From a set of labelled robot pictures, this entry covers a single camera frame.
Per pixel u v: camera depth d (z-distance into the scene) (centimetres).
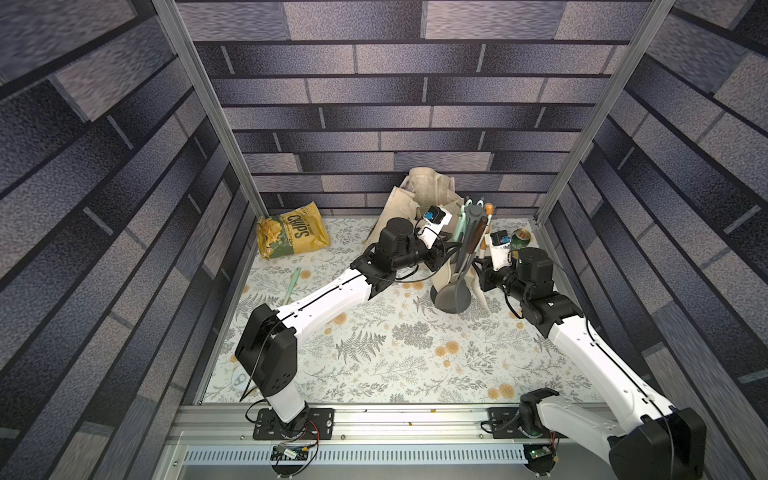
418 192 110
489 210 67
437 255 63
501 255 67
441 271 66
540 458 71
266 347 44
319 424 74
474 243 69
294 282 100
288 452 71
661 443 38
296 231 106
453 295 80
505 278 66
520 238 100
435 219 62
